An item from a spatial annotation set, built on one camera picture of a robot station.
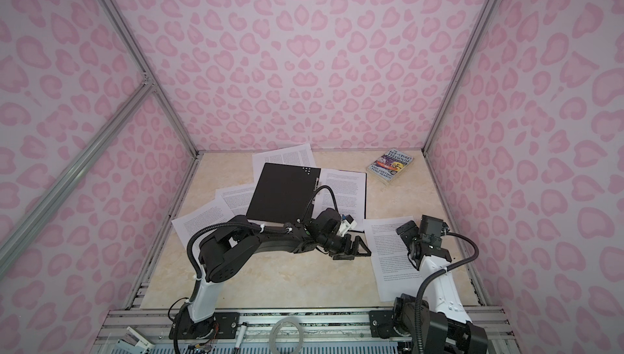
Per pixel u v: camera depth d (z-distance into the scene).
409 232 0.78
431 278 0.48
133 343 0.69
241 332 0.72
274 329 0.74
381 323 0.74
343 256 0.77
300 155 1.18
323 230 0.72
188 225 0.95
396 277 0.82
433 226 0.66
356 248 0.76
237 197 1.04
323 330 0.73
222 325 0.73
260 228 0.56
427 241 0.65
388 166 1.12
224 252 0.51
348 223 0.84
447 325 0.40
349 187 1.06
